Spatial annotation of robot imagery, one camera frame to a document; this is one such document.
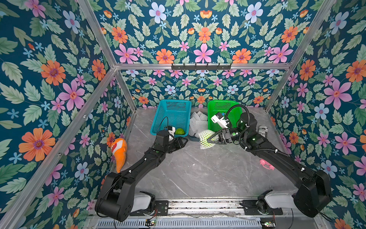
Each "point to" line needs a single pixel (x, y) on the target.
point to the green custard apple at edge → (179, 131)
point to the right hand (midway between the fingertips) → (211, 138)
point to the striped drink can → (263, 130)
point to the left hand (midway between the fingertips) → (187, 140)
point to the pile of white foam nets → (198, 122)
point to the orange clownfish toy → (119, 148)
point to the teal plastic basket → (176, 113)
